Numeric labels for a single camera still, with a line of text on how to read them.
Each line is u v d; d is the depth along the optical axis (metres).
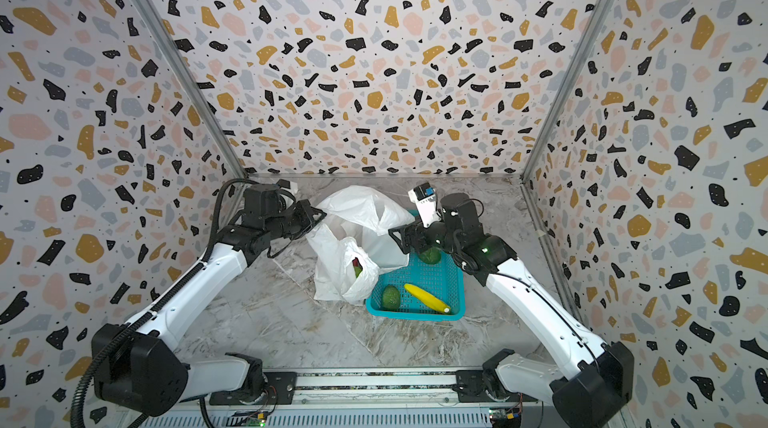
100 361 0.36
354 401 0.73
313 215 0.71
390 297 0.84
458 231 0.55
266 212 0.62
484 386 0.69
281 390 0.73
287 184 0.75
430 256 0.93
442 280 0.94
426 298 0.88
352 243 0.62
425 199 0.63
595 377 0.38
